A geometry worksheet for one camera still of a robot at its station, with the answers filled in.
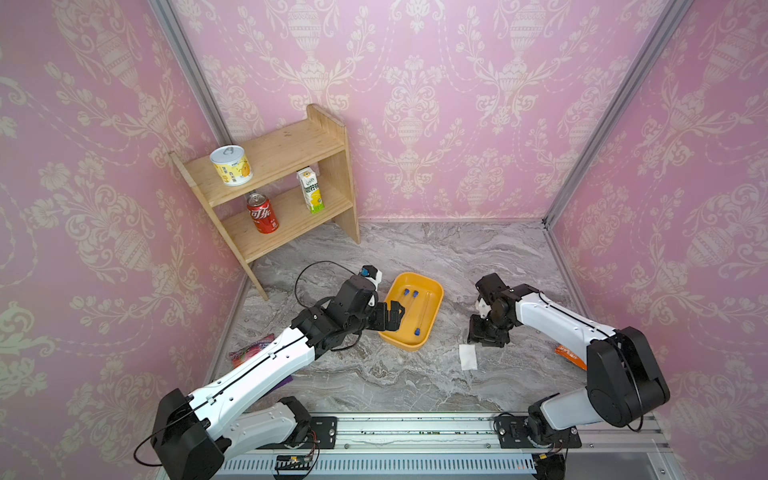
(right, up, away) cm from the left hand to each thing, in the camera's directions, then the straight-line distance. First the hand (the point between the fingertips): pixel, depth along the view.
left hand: (392, 312), depth 76 cm
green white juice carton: (-24, +33, +13) cm, 43 cm away
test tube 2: (+7, -4, +20) cm, 22 cm away
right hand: (+24, -10, +10) cm, 28 cm away
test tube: (+5, -3, +21) cm, 22 cm away
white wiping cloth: (+22, -15, +9) cm, 28 cm away
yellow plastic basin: (+10, 0, +23) cm, 25 cm away
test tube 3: (+10, -4, +19) cm, 22 cm away
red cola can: (-36, +26, +6) cm, 45 cm away
